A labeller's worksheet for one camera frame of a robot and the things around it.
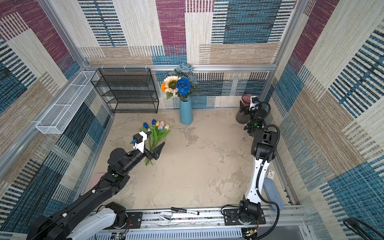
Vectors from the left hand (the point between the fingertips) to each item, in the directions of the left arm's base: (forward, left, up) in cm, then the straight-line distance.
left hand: (156, 135), depth 72 cm
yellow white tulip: (+27, +8, -24) cm, 37 cm away
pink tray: (-11, +38, -27) cm, 48 cm away
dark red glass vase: (+33, -55, -23) cm, 68 cm away
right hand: (+36, -55, -9) cm, 67 cm away
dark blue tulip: (+26, +16, -24) cm, 39 cm away
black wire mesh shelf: (+47, +29, -9) cm, 56 cm away
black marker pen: (-27, -13, -27) cm, 40 cm away
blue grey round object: (-21, -59, -24) cm, 66 cm away
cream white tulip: (+25, +1, -25) cm, 35 cm away
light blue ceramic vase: (+31, -13, -16) cm, 37 cm away
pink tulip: (+28, +4, -24) cm, 37 cm away
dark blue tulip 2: (+31, +11, -25) cm, 41 cm away
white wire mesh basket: (+4, +46, +6) cm, 47 cm away
